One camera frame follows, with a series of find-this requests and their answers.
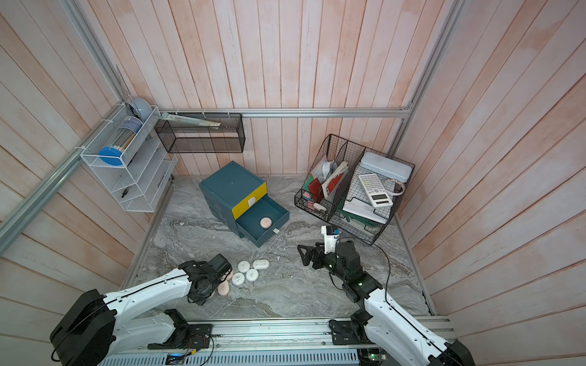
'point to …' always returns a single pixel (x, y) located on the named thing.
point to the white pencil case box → (385, 166)
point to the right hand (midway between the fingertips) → (307, 244)
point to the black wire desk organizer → (353, 188)
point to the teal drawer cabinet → (237, 197)
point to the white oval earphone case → (261, 264)
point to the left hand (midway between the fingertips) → (211, 289)
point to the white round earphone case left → (238, 279)
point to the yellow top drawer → (249, 201)
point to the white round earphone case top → (243, 266)
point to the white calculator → (375, 191)
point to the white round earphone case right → (252, 274)
